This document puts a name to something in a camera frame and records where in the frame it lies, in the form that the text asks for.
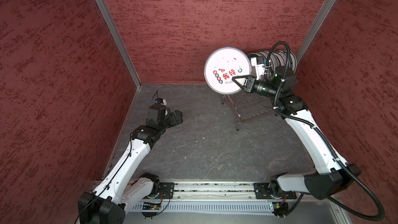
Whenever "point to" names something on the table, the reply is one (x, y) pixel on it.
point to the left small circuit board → (149, 207)
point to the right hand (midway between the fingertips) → (231, 82)
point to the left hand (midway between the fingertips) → (174, 118)
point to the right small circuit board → (280, 209)
